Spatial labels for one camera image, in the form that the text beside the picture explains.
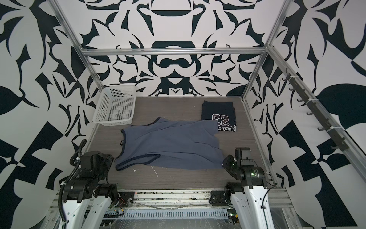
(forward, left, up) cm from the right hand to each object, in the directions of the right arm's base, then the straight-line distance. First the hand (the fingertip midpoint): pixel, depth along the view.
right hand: (223, 160), depth 76 cm
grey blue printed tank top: (+15, +33, -11) cm, 38 cm away
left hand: (+2, +60, +3) cm, 60 cm away
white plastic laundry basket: (+48, +75, -10) cm, 89 cm away
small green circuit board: (-23, -3, -14) cm, 27 cm away
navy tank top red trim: (+45, -11, -16) cm, 49 cm away
